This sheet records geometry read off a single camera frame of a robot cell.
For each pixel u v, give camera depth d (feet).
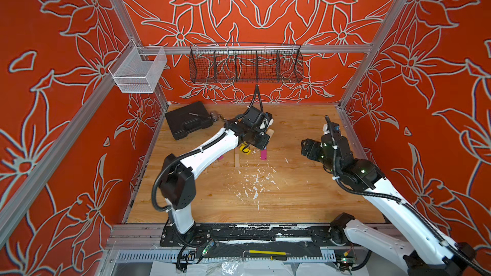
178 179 1.46
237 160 3.09
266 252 2.29
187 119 3.44
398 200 1.39
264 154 3.20
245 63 3.20
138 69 3.08
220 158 3.11
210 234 2.40
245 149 2.29
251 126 2.05
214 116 3.60
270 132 2.67
